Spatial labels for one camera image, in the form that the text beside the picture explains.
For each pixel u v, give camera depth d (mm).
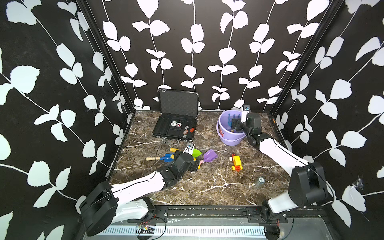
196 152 973
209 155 954
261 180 798
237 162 877
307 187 434
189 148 699
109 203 404
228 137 927
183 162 592
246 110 747
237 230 701
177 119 1145
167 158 904
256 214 730
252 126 661
